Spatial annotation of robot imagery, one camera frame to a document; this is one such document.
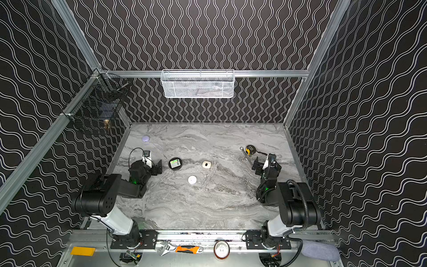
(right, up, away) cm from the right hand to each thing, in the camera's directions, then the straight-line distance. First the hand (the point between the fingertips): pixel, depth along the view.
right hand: (268, 159), depth 91 cm
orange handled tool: (-39, -37, -19) cm, 57 cm away
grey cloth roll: (+15, -36, -21) cm, 44 cm away
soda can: (-27, -31, -28) cm, 50 cm away
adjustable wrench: (-50, -37, -19) cm, 65 cm away
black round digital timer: (-53, -3, +7) cm, 53 cm away
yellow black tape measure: (-7, +4, +12) cm, 15 cm away
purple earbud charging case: (-75, +11, +20) cm, 78 cm away
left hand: (-62, 0, +4) cm, 62 cm away
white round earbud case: (-42, -11, 0) cm, 43 cm away
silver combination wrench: (-10, +1, +12) cm, 16 cm away
